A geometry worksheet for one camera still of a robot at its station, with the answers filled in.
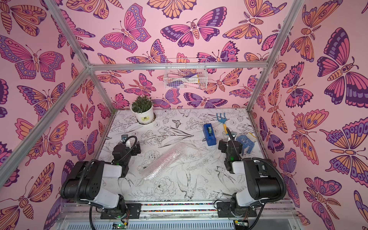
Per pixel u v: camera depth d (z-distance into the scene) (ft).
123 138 2.62
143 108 3.23
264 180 1.49
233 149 2.31
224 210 2.40
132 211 2.40
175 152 2.94
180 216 2.39
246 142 3.27
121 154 2.39
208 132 3.28
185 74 3.19
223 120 3.71
